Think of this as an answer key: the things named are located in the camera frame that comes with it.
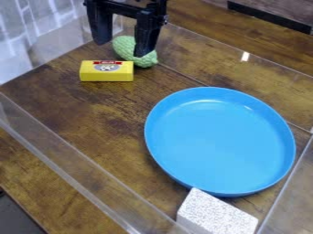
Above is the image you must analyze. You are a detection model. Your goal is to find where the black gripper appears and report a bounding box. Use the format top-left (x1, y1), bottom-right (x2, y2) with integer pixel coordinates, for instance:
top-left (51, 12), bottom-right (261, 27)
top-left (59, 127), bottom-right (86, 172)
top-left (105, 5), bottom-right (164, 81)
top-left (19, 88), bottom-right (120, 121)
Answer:
top-left (84, 0), bottom-right (168, 58)

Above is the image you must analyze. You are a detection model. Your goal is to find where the green knobbly soft toy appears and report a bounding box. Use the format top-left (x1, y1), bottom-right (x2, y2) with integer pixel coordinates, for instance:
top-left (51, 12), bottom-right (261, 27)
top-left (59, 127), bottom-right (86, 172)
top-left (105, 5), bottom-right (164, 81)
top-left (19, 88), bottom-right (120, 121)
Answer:
top-left (113, 36), bottom-right (160, 68)

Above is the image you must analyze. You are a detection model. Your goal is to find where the blue round tray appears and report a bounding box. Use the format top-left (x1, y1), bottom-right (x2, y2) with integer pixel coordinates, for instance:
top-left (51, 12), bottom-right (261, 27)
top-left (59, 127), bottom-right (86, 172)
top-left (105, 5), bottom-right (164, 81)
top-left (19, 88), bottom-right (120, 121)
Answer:
top-left (145, 87), bottom-right (296, 197)

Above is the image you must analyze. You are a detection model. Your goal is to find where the yellow rectangular box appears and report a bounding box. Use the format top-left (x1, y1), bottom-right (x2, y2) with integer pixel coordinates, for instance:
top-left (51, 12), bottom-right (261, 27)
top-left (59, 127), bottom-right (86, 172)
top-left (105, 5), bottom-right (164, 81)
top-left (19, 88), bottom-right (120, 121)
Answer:
top-left (80, 60), bottom-right (134, 81)

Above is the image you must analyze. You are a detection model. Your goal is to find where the white speckled foam block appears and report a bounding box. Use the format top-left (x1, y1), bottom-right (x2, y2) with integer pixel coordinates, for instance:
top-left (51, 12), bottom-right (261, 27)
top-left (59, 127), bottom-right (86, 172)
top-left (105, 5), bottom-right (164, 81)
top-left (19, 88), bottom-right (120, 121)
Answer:
top-left (177, 188), bottom-right (259, 234)

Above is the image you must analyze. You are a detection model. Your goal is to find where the clear acrylic enclosure wall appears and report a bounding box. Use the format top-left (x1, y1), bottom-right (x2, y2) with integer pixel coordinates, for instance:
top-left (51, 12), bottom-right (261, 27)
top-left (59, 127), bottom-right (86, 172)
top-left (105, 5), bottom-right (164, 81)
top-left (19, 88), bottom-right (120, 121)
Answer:
top-left (0, 0), bottom-right (313, 234)

